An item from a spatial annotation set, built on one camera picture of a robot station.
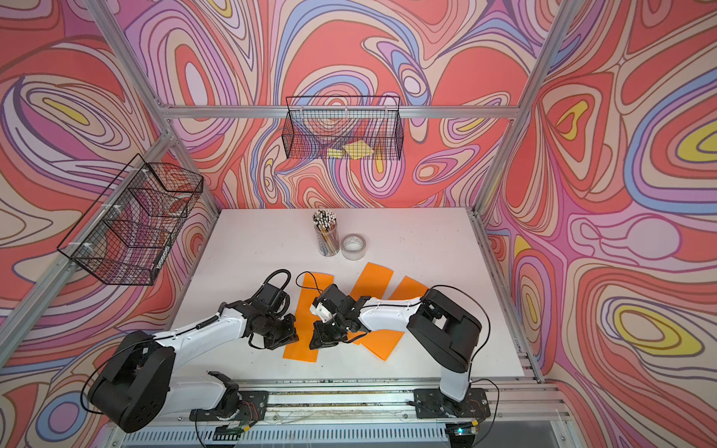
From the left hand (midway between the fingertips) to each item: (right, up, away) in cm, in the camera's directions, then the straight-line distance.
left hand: (303, 339), depth 85 cm
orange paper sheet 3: (+25, -1, -1) cm, 25 cm away
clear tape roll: (+15, +28, +22) cm, 38 cm away
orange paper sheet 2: (+23, +15, +13) cm, 30 cm away
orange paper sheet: (+3, +17, -5) cm, 18 cm away
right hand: (+4, -3, -5) cm, 7 cm away
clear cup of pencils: (+6, +34, +9) cm, 35 cm away
